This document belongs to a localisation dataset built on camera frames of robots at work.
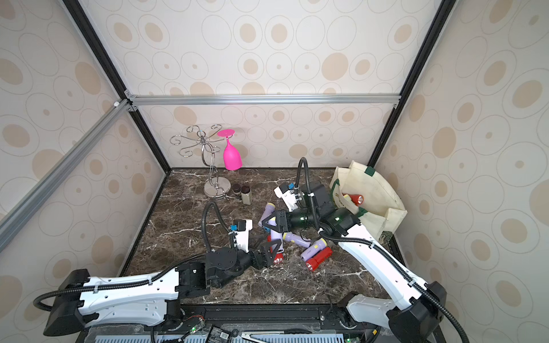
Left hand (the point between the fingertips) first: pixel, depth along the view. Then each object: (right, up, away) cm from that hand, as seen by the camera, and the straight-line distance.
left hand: (280, 243), depth 64 cm
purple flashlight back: (-5, +7, +36) cm, 37 cm away
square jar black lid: (-16, +14, +36) cm, 42 cm away
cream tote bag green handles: (+41, +11, +26) cm, 49 cm away
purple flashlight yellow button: (+16, -7, +23) cm, 29 cm away
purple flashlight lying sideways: (-1, +2, +1) cm, 3 cm away
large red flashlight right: (+13, -12, +19) cm, 26 cm away
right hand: (-2, +7, +4) cm, 8 cm away
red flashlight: (+35, +12, +33) cm, 50 cm away
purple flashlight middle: (+5, -4, +26) cm, 26 cm away
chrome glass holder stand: (-33, +18, +45) cm, 59 cm away
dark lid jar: (-20, +16, +36) cm, 44 cm away
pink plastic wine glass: (-21, +31, +30) cm, 48 cm away
